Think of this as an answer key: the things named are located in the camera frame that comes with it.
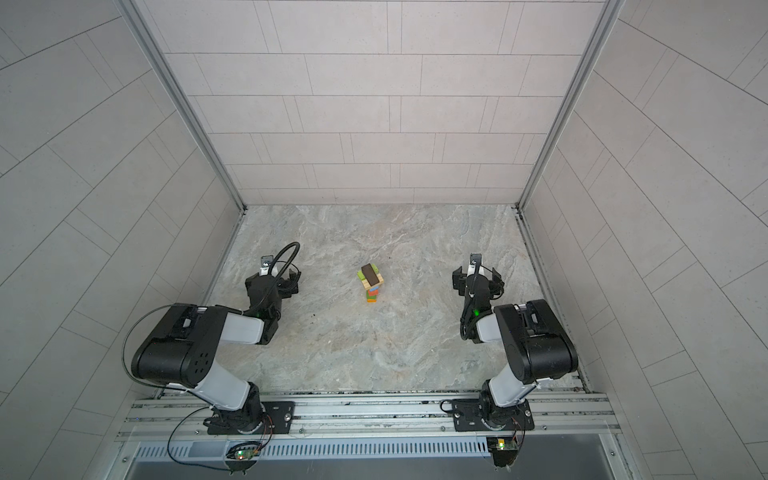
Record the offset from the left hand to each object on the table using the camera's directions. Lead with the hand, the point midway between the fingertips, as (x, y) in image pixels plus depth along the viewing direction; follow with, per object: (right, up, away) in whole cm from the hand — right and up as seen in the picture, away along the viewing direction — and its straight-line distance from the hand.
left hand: (283, 265), depth 93 cm
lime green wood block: (+26, -2, -9) cm, 27 cm away
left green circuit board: (+2, -38, -29) cm, 48 cm away
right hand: (+61, 0, 0) cm, 61 cm away
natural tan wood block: (+28, -4, -10) cm, 30 cm away
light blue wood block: (+29, -6, -10) cm, 31 cm away
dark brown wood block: (+28, -2, -9) cm, 30 cm away
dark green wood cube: (+28, -9, -3) cm, 29 cm away
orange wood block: (+28, -11, -2) cm, 30 cm away
